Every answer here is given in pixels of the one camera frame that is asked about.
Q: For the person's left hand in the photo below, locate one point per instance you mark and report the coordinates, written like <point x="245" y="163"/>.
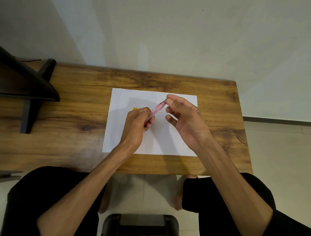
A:
<point x="133" y="128"/>

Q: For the person's right hand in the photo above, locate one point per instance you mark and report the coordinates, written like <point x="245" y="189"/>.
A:
<point x="192" y="124"/>

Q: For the white paper sheet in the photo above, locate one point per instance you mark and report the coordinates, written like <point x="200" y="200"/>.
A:
<point x="121" y="99"/>

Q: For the pink mechanical pencil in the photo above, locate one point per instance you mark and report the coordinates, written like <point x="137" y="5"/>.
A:
<point x="158" y="108"/>

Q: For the person's right forearm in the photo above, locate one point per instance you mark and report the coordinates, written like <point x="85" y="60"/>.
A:
<point x="233" y="180"/>

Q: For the person's left forearm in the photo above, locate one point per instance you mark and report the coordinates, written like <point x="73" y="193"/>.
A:
<point x="80" y="189"/>

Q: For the person's right trouser leg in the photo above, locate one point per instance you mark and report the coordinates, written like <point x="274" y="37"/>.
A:
<point x="201" y="197"/>

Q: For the person's trouser leg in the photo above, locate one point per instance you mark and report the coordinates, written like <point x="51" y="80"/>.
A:
<point x="29" y="189"/>
<point x="201" y="197"/>

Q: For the person's right foot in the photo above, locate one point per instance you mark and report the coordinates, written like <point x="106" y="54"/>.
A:
<point x="178" y="201"/>

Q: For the person's foot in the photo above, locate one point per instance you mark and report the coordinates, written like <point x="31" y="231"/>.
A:
<point x="104" y="205"/>
<point x="178" y="201"/>

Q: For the person's left foot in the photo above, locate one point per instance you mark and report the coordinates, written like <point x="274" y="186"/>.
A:
<point x="104" y="205"/>

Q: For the person's left trouser leg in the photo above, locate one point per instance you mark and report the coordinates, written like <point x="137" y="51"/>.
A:
<point x="29" y="189"/>

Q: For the dark skirting board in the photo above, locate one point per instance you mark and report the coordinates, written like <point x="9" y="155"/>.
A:
<point x="277" y="121"/>

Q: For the black stool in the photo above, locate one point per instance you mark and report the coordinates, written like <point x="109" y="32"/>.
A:
<point x="111" y="226"/>

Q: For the black television stand leg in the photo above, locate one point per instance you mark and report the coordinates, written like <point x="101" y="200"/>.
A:
<point x="25" y="119"/>

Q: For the black flat screen television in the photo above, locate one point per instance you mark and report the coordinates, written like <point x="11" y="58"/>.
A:
<point x="17" y="77"/>

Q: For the grey metal bar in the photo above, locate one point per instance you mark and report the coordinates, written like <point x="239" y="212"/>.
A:
<point x="8" y="175"/>

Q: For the black right shirt sleeve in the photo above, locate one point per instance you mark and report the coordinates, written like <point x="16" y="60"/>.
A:
<point x="289" y="226"/>

